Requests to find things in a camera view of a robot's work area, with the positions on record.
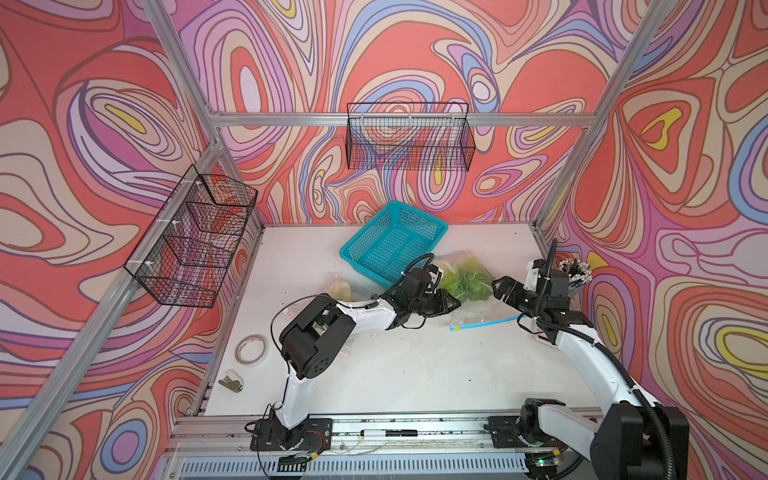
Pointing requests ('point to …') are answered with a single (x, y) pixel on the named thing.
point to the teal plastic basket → (392, 241)
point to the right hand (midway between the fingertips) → (505, 295)
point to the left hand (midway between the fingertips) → (466, 308)
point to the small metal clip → (233, 385)
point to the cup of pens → (579, 272)
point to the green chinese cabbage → (466, 280)
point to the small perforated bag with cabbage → (339, 288)
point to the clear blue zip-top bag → (478, 314)
